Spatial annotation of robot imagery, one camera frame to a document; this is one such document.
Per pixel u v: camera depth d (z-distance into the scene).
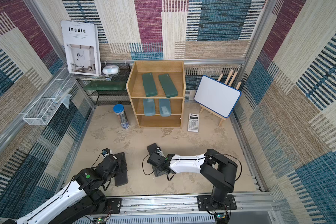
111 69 0.87
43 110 0.72
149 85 0.87
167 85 0.87
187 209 0.73
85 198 0.56
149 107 0.94
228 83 0.93
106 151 0.71
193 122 1.05
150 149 0.94
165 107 0.93
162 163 0.67
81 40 0.77
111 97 1.19
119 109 0.91
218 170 0.45
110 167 0.60
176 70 0.93
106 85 0.99
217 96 0.99
